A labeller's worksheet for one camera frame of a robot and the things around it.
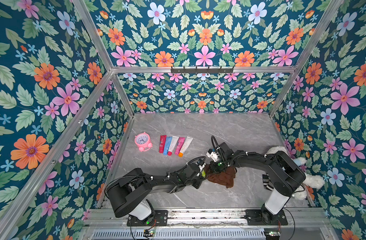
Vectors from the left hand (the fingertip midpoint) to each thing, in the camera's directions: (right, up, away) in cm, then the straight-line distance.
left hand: (204, 178), depth 86 cm
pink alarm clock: (-41, +21, +15) cm, 49 cm away
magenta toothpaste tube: (-28, +21, +17) cm, 40 cm away
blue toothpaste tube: (-24, +20, +16) cm, 35 cm away
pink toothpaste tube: (-16, +19, +15) cm, 29 cm away
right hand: (+3, +5, +3) cm, 6 cm away
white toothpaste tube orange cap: (-10, +20, +16) cm, 28 cm away
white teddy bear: (+57, +2, -8) cm, 57 cm away
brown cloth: (+12, 0, 0) cm, 12 cm away
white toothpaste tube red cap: (-20, +19, +15) cm, 32 cm away
